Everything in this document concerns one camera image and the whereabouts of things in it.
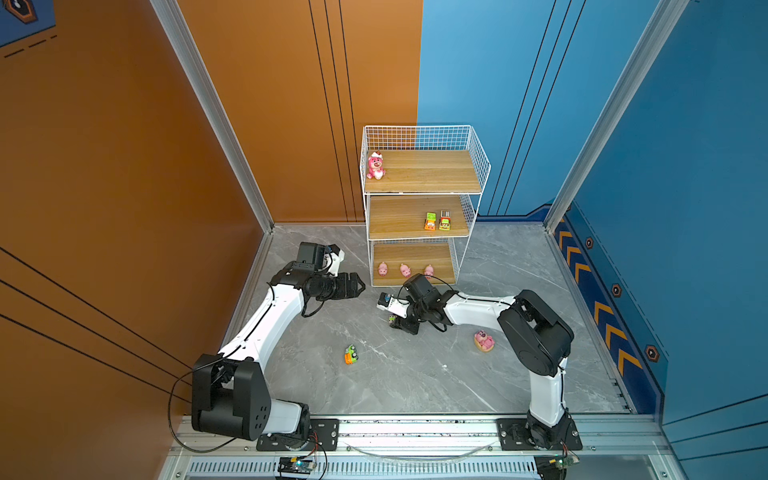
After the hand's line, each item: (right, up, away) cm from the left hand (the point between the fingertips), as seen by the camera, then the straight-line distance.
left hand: (353, 284), depth 85 cm
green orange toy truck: (+22, +18, -1) cm, 28 cm away
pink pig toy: (+8, +3, +17) cm, 19 cm away
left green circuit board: (-12, -42, -14) cm, 45 cm away
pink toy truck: (+11, -11, +5) cm, 17 cm away
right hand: (+11, -12, +9) cm, 18 cm away
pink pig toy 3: (+24, +3, +17) cm, 30 cm away
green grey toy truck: (+26, +18, -1) cm, 32 cm away
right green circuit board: (+52, -40, -15) cm, 67 cm away
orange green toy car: (-1, -20, 0) cm, 20 cm away
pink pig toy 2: (+16, +3, +18) cm, 24 cm away
